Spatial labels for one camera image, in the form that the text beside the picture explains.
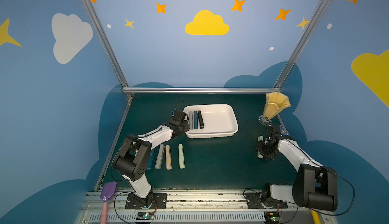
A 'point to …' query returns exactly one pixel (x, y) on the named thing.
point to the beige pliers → (168, 160)
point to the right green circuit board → (272, 217)
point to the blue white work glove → (283, 129)
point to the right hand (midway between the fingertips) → (262, 150)
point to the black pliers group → (200, 119)
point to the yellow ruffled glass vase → (275, 102)
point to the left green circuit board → (145, 216)
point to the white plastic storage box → (210, 120)
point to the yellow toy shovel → (315, 216)
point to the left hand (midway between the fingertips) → (189, 125)
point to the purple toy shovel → (108, 190)
